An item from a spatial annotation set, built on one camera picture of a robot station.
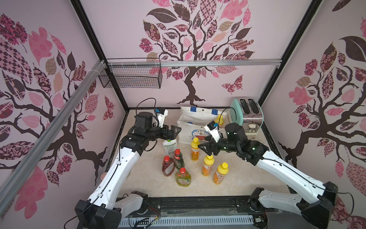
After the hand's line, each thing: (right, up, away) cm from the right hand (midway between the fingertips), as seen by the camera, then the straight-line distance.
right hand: (202, 140), depth 70 cm
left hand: (-15, +5, +2) cm, 16 cm away
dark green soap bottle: (-13, -11, +6) cm, 18 cm away
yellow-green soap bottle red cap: (-10, -20, +3) cm, 23 cm away
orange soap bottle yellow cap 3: (+9, -14, -3) cm, 17 cm away
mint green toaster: (+33, +15, +23) cm, 44 cm away
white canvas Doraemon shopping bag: (-4, +10, +29) cm, 31 cm away
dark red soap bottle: (-18, -15, +6) cm, 24 cm away
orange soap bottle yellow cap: (-3, -7, +8) cm, 11 cm away
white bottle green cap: (-18, -6, +14) cm, 24 cm away
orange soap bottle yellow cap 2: (+3, -11, 0) cm, 11 cm away
